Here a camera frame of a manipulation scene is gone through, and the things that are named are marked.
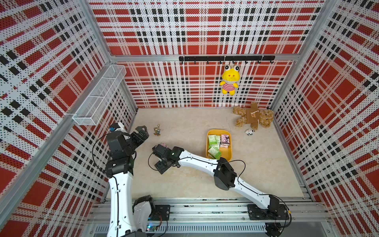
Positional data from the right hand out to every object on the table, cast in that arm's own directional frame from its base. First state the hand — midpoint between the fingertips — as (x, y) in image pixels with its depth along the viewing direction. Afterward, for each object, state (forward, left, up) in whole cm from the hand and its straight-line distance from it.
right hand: (165, 164), depth 89 cm
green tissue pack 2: (+12, -29, +2) cm, 31 cm away
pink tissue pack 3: (+14, +4, 0) cm, 14 cm away
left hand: (+7, +7, +25) cm, 27 cm away
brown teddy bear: (+34, -62, +4) cm, 71 cm away
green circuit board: (-32, +2, 0) cm, 32 cm away
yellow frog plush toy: (+44, -41, +32) cm, 68 cm away
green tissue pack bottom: (+6, -31, +3) cm, 32 cm away
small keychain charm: (+26, +10, -2) cm, 28 cm away
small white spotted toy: (+24, -57, -1) cm, 62 cm away
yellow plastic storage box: (+9, -38, -3) cm, 39 cm away
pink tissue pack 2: (+12, -38, +1) cm, 40 cm away
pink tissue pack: (+15, -38, +3) cm, 41 cm away
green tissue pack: (+15, -31, +3) cm, 34 cm away
